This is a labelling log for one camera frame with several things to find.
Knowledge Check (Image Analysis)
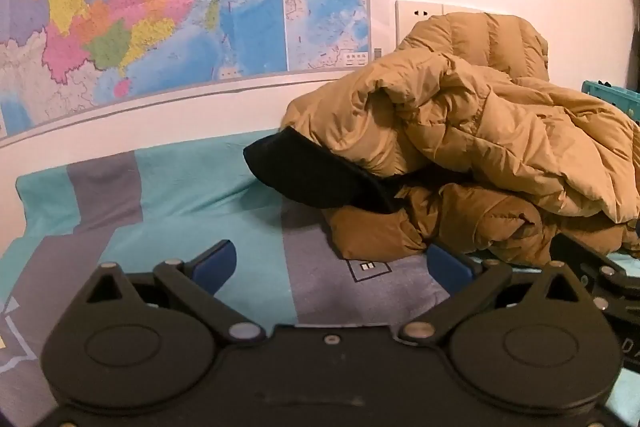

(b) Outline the white wall socket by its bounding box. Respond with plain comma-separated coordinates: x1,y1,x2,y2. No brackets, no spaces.
395,0,443,48

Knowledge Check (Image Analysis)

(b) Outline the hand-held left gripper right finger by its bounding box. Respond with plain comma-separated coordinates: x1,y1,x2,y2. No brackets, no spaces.
399,243,591,342

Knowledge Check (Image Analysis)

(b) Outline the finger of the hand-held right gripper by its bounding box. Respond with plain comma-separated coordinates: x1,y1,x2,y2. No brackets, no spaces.
549,233,640,308

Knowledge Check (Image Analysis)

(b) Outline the teal plastic crate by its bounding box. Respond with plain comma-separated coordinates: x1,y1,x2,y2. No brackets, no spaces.
581,79,640,124

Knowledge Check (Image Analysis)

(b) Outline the teal and grey bed sheet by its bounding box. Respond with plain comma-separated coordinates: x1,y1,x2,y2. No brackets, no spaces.
0,129,640,427

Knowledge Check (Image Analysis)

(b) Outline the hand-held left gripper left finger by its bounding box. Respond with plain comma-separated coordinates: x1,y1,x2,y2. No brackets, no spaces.
84,239,266,342

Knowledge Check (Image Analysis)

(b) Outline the tan down jacket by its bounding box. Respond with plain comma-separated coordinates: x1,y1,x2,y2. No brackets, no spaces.
243,12,640,268

